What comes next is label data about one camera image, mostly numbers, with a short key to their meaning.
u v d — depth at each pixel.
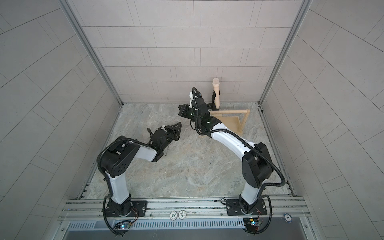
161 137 0.71
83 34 0.80
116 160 0.49
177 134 0.84
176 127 0.86
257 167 0.44
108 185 0.53
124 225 0.64
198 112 0.59
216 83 0.94
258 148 0.46
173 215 0.69
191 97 0.72
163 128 0.87
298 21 0.75
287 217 0.68
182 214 0.69
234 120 1.05
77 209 0.71
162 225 1.05
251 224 0.68
